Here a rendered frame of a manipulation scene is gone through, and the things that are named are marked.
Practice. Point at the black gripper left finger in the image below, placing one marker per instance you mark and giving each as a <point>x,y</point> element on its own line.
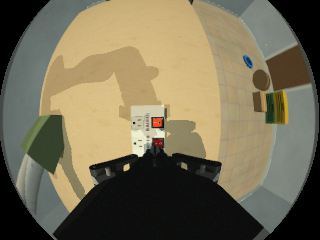
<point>105,170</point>

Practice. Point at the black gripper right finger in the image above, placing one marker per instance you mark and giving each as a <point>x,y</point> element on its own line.
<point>207,168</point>

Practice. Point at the white power strip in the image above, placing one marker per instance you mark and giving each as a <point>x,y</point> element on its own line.
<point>147,128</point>

